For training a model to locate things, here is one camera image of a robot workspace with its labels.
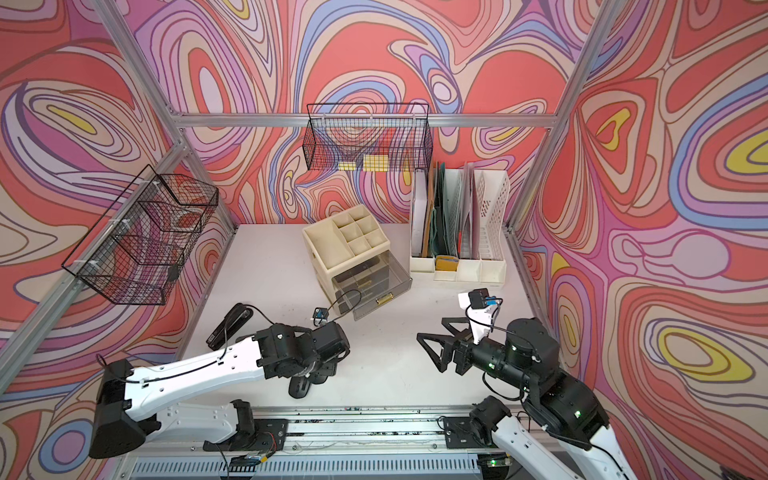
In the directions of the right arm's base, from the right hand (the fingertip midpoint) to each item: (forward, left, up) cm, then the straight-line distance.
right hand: (432, 339), depth 59 cm
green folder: (+40, -10, -4) cm, 42 cm away
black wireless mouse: (-1, +33, -26) cm, 42 cm away
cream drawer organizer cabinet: (+32, +22, -5) cm, 39 cm away
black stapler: (+19, +57, -25) cm, 65 cm away
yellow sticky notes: (+55, +12, +5) cm, 57 cm away
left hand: (+2, +23, -18) cm, 29 cm away
